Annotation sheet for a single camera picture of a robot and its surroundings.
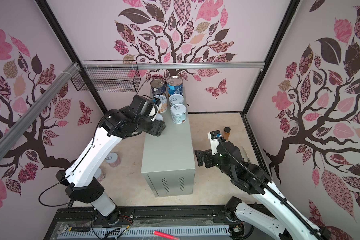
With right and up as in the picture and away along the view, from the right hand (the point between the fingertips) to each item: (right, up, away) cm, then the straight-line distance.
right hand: (204, 147), depth 65 cm
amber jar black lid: (+21, +7, +35) cm, 41 cm away
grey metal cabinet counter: (-15, -5, -9) cm, 19 cm away
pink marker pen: (-18, -42, +3) cm, 46 cm away
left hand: (-22, +10, +2) cm, 24 cm away
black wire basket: (-72, +49, +56) cm, 104 cm away
